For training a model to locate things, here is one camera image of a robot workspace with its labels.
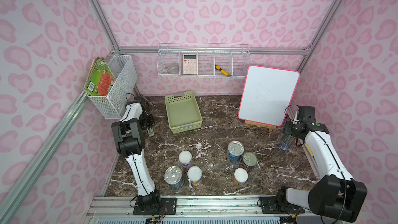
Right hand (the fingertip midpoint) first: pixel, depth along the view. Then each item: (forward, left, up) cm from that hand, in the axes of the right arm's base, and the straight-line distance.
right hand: (292, 127), depth 82 cm
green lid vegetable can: (-16, +24, -6) cm, 29 cm away
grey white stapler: (+3, +80, -11) cm, 81 cm away
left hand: (+9, +84, -12) cm, 85 cm away
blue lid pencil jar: (-5, +2, -8) cm, 9 cm away
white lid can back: (-16, +56, -3) cm, 58 cm away
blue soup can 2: (-11, +30, -5) cm, 32 cm away
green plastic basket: (+21, +62, -15) cm, 67 cm away
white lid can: (-23, +28, -8) cm, 37 cm away
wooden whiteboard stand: (+10, +14, -13) cm, 21 cm away
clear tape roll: (+33, +67, +13) cm, 75 cm away
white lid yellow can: (-25, +50, -2) cm, 56 cm away
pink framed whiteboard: (+18, +10, +6) cm, 22 cm away
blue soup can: (-25, +60, -4) cm, 65 cm away
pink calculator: (+35, +56, +16) cm, 68 cm away
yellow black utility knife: (+36, +38, +11) cm, 54 cm away
